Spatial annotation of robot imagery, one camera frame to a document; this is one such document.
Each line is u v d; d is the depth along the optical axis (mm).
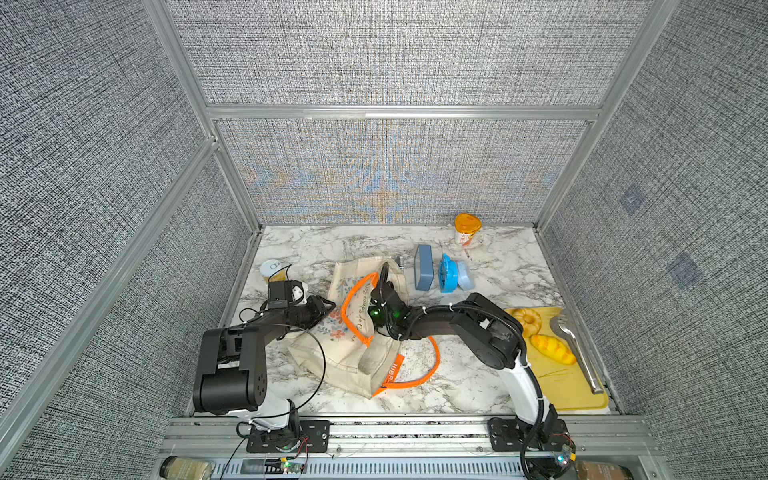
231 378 456
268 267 1003
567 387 836
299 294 832
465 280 951
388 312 761
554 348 854
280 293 744
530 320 902
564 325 957
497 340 542
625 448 727
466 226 1070
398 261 1025
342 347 761
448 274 924
